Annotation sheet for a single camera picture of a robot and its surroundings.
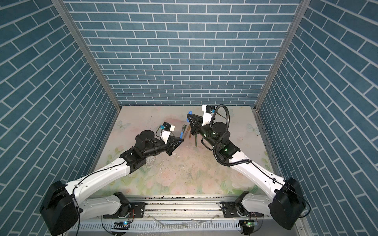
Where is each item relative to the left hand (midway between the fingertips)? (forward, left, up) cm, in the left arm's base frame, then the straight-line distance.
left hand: (183, 140), depth 73 cm
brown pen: (+21, -1, -25) cm, 33 cm away
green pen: (+16, -8, -24) cm, 30 cm away
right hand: (+7, -2, +13) cm, 14 cm away
